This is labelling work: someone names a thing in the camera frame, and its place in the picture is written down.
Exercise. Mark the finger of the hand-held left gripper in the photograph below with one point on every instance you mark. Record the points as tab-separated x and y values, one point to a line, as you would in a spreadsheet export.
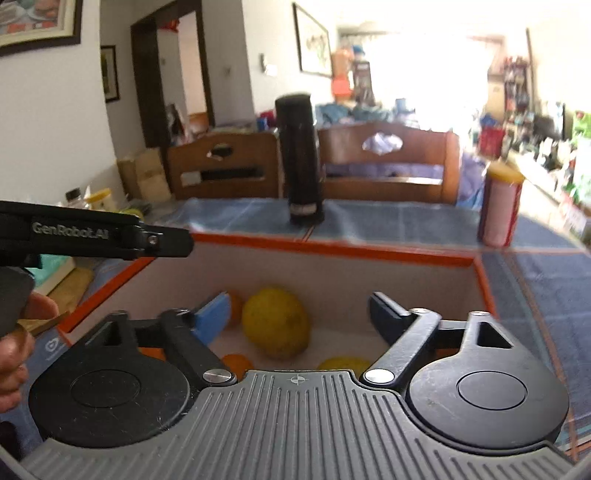
173	243

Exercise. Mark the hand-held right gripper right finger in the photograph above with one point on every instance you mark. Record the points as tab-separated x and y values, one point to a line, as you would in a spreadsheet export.
383	314

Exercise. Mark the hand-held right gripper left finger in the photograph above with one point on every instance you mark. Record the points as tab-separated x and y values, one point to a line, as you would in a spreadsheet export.
212	318

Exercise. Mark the orange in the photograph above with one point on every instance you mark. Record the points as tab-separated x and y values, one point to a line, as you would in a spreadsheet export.
235	364

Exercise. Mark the large yellow citrus fruit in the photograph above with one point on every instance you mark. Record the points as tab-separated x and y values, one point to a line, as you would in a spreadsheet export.
277	323

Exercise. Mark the yellow lemon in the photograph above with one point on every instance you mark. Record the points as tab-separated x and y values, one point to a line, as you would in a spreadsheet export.
341	363

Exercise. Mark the orange cardboard box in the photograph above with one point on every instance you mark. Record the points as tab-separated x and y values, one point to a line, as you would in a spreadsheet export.
323	277

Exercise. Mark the person's left hand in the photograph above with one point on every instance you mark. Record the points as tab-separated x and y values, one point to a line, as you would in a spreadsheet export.
14	364

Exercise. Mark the jar with black lid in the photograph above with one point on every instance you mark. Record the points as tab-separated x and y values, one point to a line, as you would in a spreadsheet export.
74	196

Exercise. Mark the jar with yellow lid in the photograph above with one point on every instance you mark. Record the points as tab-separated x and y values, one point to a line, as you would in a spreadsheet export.
101	201

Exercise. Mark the brown cardboard boxes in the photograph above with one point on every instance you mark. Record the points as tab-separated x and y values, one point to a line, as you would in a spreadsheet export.
145	177

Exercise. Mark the wooden chair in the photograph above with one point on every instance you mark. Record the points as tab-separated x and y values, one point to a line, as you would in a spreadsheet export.
415	157
240	157

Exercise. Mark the blue plaid tablecloth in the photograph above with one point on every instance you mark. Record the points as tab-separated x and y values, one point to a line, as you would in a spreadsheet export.
531	286

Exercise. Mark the black thermos bottle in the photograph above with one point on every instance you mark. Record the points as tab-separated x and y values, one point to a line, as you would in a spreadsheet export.
300	161

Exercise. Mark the red can with yellow lid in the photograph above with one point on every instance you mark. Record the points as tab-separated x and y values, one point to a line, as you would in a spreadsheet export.
501	207

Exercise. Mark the purple blanket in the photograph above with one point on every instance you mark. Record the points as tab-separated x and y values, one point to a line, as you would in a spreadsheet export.
471	180

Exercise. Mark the small dark framed picture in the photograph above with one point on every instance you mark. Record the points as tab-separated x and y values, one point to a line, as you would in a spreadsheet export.
110	74

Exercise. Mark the red plastic basket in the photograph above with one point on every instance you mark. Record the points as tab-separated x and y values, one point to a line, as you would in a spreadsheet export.
491	141

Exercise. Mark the large framed food picture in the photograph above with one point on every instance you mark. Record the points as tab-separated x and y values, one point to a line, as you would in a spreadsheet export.
32	21

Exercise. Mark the dark wooden door frame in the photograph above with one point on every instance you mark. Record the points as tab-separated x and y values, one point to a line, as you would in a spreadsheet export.
138	83

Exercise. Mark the wall light switch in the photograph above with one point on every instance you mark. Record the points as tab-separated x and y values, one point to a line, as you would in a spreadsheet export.
268	64

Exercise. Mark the framed floral wall picture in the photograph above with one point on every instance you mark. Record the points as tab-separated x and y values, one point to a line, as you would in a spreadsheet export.
314	41

